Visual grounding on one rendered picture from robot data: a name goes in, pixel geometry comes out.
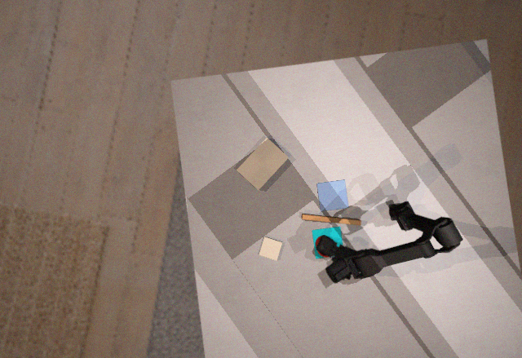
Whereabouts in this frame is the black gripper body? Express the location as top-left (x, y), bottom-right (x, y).
top-left (316, 235), bottom-right (351, 259)

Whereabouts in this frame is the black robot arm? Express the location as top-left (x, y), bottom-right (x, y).
top-left (325, 201), bottom-right (463, 284)

